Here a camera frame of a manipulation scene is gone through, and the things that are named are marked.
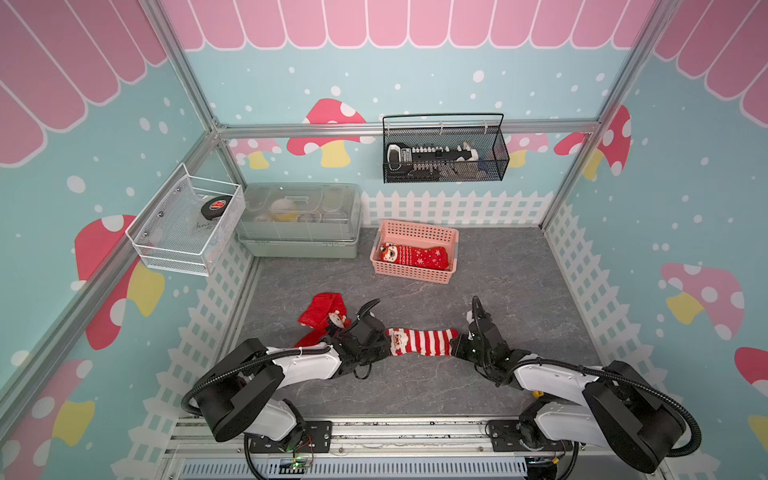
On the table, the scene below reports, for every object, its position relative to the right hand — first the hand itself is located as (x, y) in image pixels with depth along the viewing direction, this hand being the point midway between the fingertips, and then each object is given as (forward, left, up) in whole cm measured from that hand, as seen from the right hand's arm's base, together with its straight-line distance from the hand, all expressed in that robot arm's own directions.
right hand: (448, 341), depth 90 cm
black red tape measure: (+23, +63, +35) cm, 75 cm away
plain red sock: (+9, +41, +1) cm, 42 cm away
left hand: (-3, +17, 0) cm, 18 cm away
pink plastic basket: (+43, +8, +2) cm, 43 cm away
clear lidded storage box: (+38, +48, +15) cm, 63 cm away
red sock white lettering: (+31, +4, +2) cm, 31 cm away
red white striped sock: (-1, +6, +1) cm, 7 cm away
